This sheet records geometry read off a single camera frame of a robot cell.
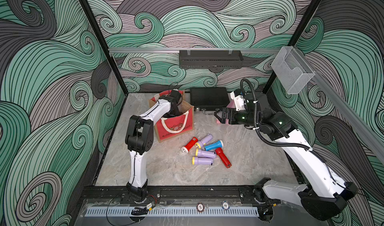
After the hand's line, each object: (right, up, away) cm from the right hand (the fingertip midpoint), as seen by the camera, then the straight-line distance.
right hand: (220, 114), depth 67 cm
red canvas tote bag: (-26, -8, +14) cm, 30 cm away
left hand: (-25, -3, +30) cm, 39 cm away
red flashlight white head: (-16, -22, +19) cm, 33 cm away
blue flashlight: (+3, -19, +21) cm, 29 cm away
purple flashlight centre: (-8, -20, +22) cm, 30 cm away
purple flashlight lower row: (-8, -27, +15) cm, 32 cm away
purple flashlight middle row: (-7, -24, +18) cm, 31 cm away
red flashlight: (+5, -26, +17) cm, 32 cm away
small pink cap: (-3, -3, -7) cm, 8 cm away
